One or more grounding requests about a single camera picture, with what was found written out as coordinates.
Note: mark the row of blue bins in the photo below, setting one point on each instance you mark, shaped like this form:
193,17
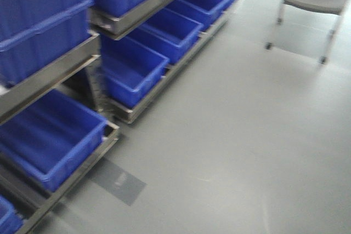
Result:
129,67
41,39

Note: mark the steel rack with roller tracks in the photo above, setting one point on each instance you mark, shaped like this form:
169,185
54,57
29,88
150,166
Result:
49,77

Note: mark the steel rack with slanted shelves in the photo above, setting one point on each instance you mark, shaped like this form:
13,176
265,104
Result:
142,12

